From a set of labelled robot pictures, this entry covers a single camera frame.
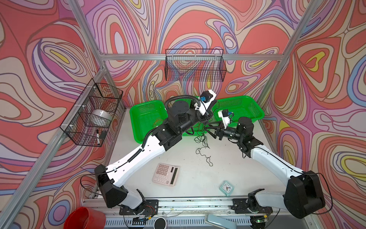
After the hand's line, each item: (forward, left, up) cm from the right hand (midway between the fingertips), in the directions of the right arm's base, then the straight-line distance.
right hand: (207, 130), depth 76 cm
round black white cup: (-39, +25, -19) cm, 50 cm away
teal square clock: (-24, -10, -24) cm, 35 cm away
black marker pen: (-3, +57, +2) cm, 57 cm away
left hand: (-2, -2, +23) cm, 23 cm away
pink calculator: (-15, +24, -22) cm, 36 cm away
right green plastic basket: (+40, -37, -23) cm, 60 cm away
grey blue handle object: (-39, -4, -23) cm, 45 cm away
